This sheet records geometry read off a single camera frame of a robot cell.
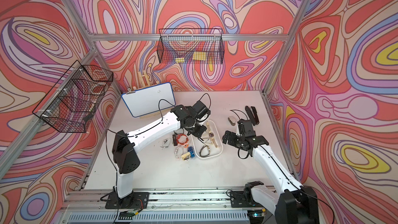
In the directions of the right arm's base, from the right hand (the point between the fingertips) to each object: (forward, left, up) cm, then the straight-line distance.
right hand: (231, 143), depth 83 cm
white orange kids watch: (+3, +26, -7) cm, 27 cm away
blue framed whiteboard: (+23, +45, +13) cm, 52 cm away
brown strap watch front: (-1, +17, -7) cm, 19 cm away
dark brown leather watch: (+6, +32, -5) cm, 33 cm away
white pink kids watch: (0, +30, -8) cm, 31 cm away
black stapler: (+24, -20, -7) cm, 32 cm away
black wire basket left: (+12, +79, +23) cm, 83 cm away
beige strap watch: (+5, +8, -8) cm, 12 cm away
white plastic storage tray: (+3, +10, -7) cm, 13 cm away
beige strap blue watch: (-4, +25, -5) cm, 26 cm away
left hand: (+4, +14, +5) cm, 16 cm away
